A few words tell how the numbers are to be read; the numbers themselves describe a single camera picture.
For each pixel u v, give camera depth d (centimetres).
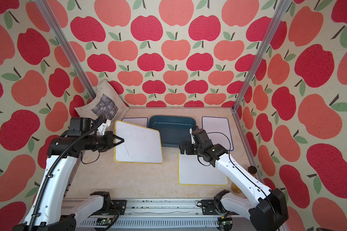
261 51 86
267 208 38
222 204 63
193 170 108
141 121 111
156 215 73
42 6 69
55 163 40
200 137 59
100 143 56
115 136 64
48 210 37
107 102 103
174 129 110
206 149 59
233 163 49
